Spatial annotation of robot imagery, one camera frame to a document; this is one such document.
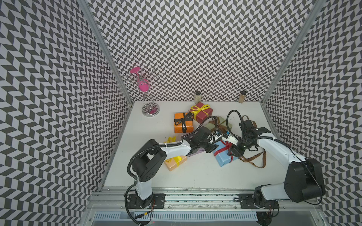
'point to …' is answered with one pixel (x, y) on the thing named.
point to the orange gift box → (178, 128)
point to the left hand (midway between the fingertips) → (214, 142)
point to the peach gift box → (173, 163)
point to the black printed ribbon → (188, 117)
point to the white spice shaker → (197, 97)
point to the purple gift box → (200, 150)
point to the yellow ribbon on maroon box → (196, 109)
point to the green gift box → (209, 126)
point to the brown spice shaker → (241, 97)
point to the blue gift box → (221, 154)
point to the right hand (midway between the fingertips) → (232, 152)
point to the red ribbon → (228, 145)
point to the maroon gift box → (201, 112)
